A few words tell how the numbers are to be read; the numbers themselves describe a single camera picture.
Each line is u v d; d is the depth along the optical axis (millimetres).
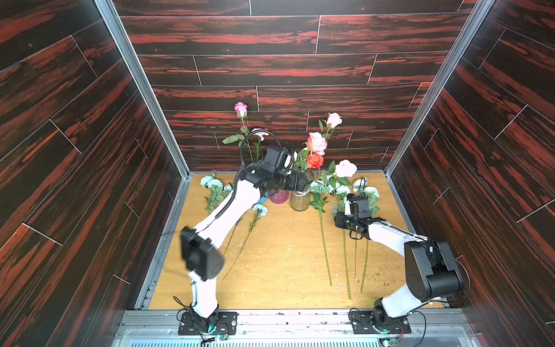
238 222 540
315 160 771
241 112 848
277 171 637
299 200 997
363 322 734
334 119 822
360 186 1085
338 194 1060
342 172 655
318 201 1064
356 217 735
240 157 662
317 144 697
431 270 454
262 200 1060
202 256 466
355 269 862
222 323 734
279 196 1019
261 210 1002
